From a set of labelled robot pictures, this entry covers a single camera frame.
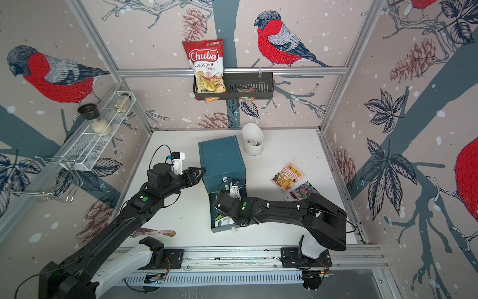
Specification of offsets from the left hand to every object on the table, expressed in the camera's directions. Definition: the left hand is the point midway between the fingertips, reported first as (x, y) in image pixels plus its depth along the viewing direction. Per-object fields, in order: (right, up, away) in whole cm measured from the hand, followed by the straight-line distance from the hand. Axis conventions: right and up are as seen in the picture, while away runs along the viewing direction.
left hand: (205, 168), depth 76 cm
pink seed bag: (+47, -14, +17) cm, 51 cm away
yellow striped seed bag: (+40, -8, +22) cm, 46 cm away
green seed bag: (+7, -23, +3) cm, 25 cm away
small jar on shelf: (-40, +29, +8) cm, 50 cm away
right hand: (+8, -17, +6) cm, 20 cm away
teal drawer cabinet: (+6, +4, +4) cm, 8 cm away
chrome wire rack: (-52, -9, -9) cm, 54 cm away
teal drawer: (+1, -15, +9) cm, 18 cm away
